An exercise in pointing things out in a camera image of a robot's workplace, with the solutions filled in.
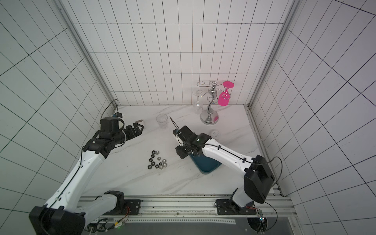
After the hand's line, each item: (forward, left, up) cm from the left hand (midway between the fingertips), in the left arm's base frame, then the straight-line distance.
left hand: (136, 132), depth 78 cm
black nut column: (-10, -7, -20) cm, 23 cm away
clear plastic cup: (+24, -8, -18) cm, 31 cm away
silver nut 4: (-11, -12, -21) cm, 27 cm away
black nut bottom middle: (-11, -9, -21) cm, 26 cm away
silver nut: (-6, -10, -20) cm, 23 cm away
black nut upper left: (-2, -6, -20) cm, 21 cm away
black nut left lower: (-7, -4, -21) cm, 23 cm away
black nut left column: (-4, -5, -21) cm, 22 cm away
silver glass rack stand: (+28, -44, -23) cm, 57 cm away
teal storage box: (-10, -39, -21) cm, 45 cm away
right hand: (-7, -21, -9) cm, 24 cm away
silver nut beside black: (-2, -8, -20) cm, 22 cm away
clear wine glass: (+23, -34, -3) cm, 42 cm away
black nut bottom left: (-11, -5, -21) cm, 25 cm away
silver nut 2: (-8, -13, -21) cm, 26 cm away
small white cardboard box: (+22, +9, -20) cm, 31 cm away
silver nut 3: (-10, -14, -21) cm, 27 cm away
